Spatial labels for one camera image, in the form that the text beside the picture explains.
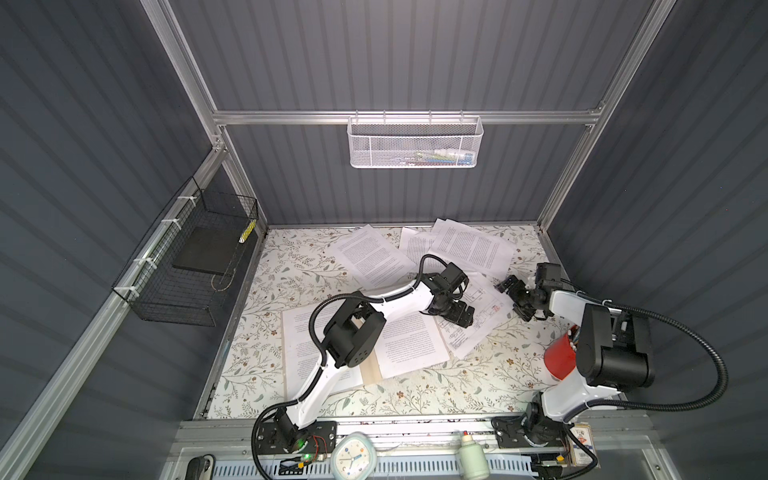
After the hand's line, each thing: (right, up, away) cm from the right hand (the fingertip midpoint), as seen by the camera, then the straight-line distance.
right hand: (509, 296), depth 97 cm
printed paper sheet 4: (-8, +16, +16) cm, 24 cm away
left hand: (-16, -6, -4) cm, 18 cm away
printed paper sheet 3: (-29, +17, +21) cm, 39 cm away
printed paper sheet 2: (-46, +11, +15) cm, 50 cm away
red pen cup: (+10, -16, -12) cm, 22 cm away
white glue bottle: (-21, -32, -32) cm, 49 cm away
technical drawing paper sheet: (-6, -3, +3) cm, 7 cm away
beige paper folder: (-45, -19, -11) cm, 50 cm away
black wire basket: (-90, +10, -25) cm, 93 cm away
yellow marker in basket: (-79, +20, -14) cm, 82 cm away
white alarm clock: (-47, -34, -27) cm, 64 cm away
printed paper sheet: (-33, -13, -7) cm, 36 cm away
